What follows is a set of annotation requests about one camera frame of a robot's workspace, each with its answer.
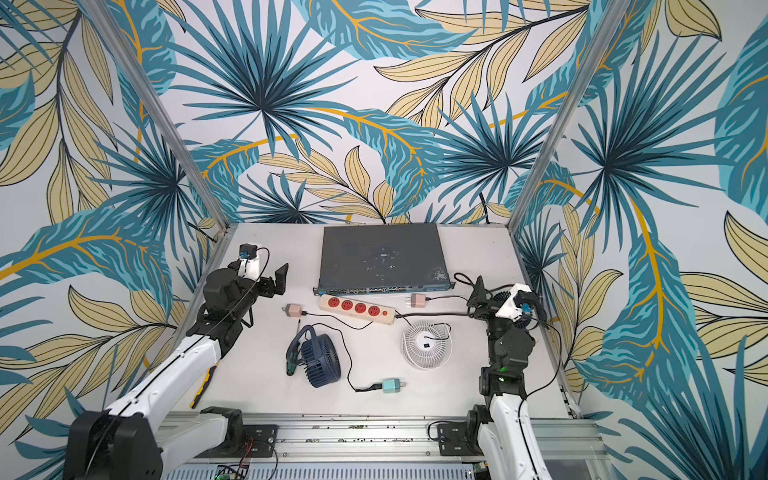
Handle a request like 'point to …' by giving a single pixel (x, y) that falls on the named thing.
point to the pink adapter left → (293, 310)
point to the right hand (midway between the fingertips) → (479, 280)
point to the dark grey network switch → (386, 258)
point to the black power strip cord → (435, 314)
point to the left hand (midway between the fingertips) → (270, 264)
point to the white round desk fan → (427, 345)
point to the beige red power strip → (357, 309)
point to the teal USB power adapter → (392, 385)
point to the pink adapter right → (418, 300)
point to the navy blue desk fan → (320, 355)
